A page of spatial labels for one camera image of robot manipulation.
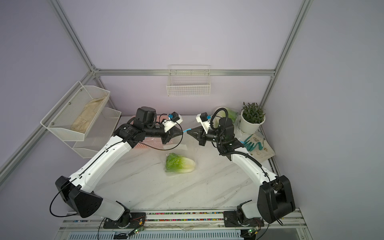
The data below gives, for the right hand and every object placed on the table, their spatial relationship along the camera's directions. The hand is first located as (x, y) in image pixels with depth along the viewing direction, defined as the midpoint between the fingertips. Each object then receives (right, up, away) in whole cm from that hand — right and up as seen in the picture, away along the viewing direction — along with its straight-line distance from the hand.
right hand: (190, 132), depth 74 cm
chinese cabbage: (-9, -18, +9) cm, 22 cm away
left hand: (-5, -1, -3) cm, 6 cm away
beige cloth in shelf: (-56, +5, +1) cm, 56 cm away
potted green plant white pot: (+40, +10, +24) cm, 48 cm away
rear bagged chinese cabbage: (+30, +13, +34) cm, 47 cm away
